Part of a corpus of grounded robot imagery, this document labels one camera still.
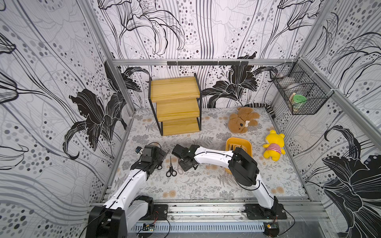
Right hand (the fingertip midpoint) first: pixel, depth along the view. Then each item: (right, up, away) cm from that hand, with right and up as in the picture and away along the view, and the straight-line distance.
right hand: (188, 162), depth 92 cm
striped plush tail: (+60, +40, +26) cm, 76 cm away
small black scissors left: (-10, -4, -5) cm, 12 cm away
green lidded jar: (+60, +37, -14) cm, 72 cm away
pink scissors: (-4, -3, -6) cm, 8 cm away
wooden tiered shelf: (-8, +37, +6) cm, 39 cm away
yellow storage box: (+37, +11, +3) cm, 39 cm away
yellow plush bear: (+54, +13, -2) cm, 56 cm away
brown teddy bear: (+34, +25, +6) cm, 43 cm away
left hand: (-16, +5, -5) cm, 17 cm away
